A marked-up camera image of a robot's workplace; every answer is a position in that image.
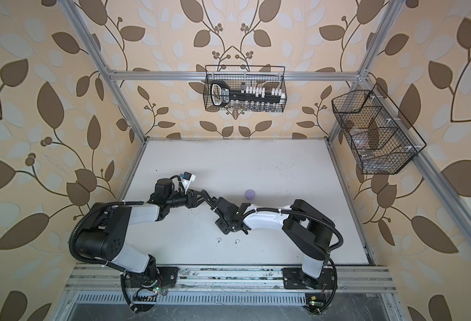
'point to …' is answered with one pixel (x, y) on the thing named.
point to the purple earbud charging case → (249, 194)
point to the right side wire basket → (383, 140)
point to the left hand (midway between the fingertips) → (203, 194)
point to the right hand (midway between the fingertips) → (225, 220)
